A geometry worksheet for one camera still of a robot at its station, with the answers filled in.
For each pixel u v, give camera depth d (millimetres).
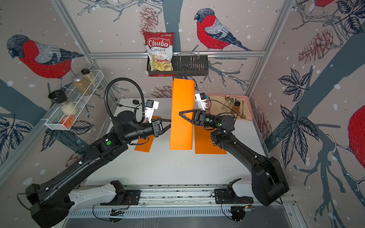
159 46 816
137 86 497
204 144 611
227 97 1183
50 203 376
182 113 572
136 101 1180
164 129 576
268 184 408
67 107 682
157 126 519
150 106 541
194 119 563
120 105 1178
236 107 1065
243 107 1137
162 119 561
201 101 598
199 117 560
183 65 1070
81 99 728
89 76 812
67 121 658
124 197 680
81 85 755
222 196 726
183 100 591
